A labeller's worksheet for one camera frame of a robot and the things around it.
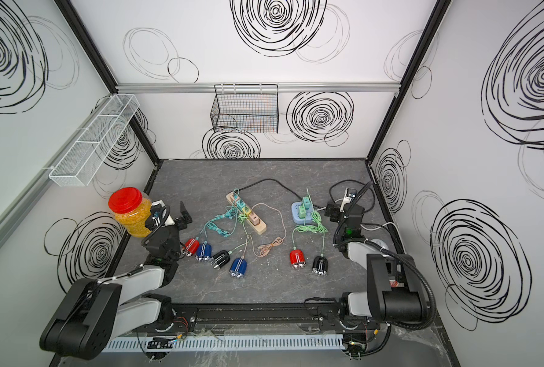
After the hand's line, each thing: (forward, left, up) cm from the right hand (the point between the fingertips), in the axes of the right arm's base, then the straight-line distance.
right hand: (345, 202), depth 90 cm
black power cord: (+20, +32, -11) cm, 39 cm away
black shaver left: (-21, +48, -8) cm, 53 cm away
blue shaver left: (-18, +55, -8) cm, 58 cm away
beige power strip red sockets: (-8, +34, -9) cm, 36 cm away
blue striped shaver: (-24, +41, -8) cm, 48 cm away
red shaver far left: (-17, +60, -8) cm, 63 cm away
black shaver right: (-22, +11, -9) cm, 26 cm away
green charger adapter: (+2, +15, -4) cm, 16 cm away
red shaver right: (-20, +19, -9) cm, 29 cm away
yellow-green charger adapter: (-3, +39, -3) cm, 40 cm away
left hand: (-8, +66, +7) cm, 67 cm away
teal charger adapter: (0, +43, -3) cm, 43 cm away
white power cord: (-2, -20, -13) cm, 24 cm away
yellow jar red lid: (-10, +79, +8) cm, 80 cm away
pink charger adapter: (-6, +36, -4) cm, 37 cm away
